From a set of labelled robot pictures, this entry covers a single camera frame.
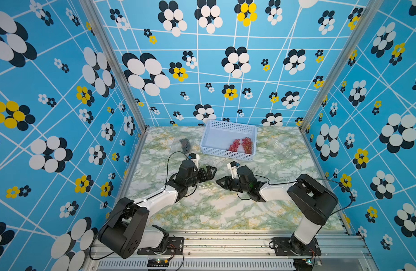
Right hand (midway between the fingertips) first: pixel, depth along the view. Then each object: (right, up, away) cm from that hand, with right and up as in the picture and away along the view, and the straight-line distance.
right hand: (218, 181), depth 88 cm
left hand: (-3, +7, -2) cm, 7 cm away
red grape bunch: (+19, +19, +20) cm, 34 cm away
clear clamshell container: (-6, +1, -9) cm, 11 cm away
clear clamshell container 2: (+43, +18, +21) cm, 51 cm away
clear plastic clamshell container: (-27, +17, +20) cm, 38 cm away
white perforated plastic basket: (+1, +25, +27) cm, 37 cm away
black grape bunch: (-21, +19, +21) cm, 35 cm away
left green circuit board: (-27, -31, -15) cm, 44 cm away
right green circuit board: (+36, -30, -18) cm, 50 cm away
